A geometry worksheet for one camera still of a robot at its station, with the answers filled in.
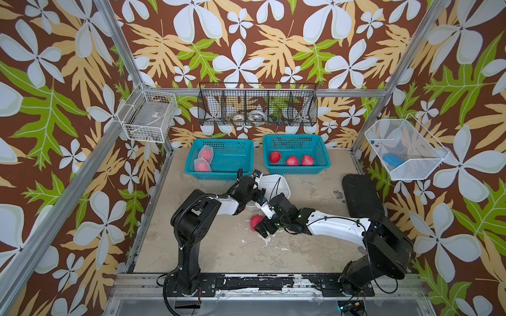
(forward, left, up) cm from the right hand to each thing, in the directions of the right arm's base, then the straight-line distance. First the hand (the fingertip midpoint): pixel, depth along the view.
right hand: (259, 221), depth 85 cm
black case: (+13, -50, -1) cm, 51 cm away
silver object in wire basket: (+45, 0, +23) cm, 50 cm away
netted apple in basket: (+39, +29, +3) cm, 49 cm away
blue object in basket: (+18, -55, +20) cm, 61 cm away
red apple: (+40, -10, -1) cm, 41 cm away
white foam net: (+25, -9, -9) cm, 28 cm away
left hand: (+21, -1, -1) cm, 21 cm away
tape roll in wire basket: (+44, +10, +22) cm, 51 cm away
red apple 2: (+35, -19, 0) cm, 40 cm away
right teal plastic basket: (+50, -25, -3) cm, 56 cm away
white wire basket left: (+37, +49, +29) cm, 68 cm away
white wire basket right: (+23, -63, +21) cm, 70 cm away
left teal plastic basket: (+42, +22, -5) cm, 48 cm away
